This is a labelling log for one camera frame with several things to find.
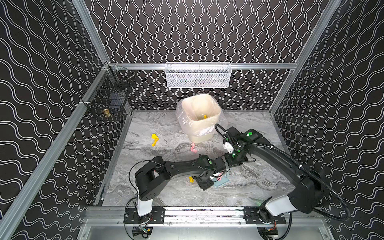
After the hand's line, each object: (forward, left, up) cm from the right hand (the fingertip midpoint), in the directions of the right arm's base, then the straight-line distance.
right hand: (230, 165), depth 78 cm
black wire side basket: (+35, +73, +15) cm, 82 cm away
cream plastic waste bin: (+39, +14, 0) cm, 42 cm away
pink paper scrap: (+17, +21, -11) cm, 29 cm away
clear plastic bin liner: (+21, +26, +11) cm, 35 cm away
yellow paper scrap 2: (+37, +12, -2) cm, 39 cm away
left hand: (-8, +12, -9) cm, 17 cm away
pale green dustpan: (-3, +4, -12) cm, 13 cm away
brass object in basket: (+22, +67, +18) cm, 72 cm away
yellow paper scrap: (+24, +46, -10) cm, 53 cm away
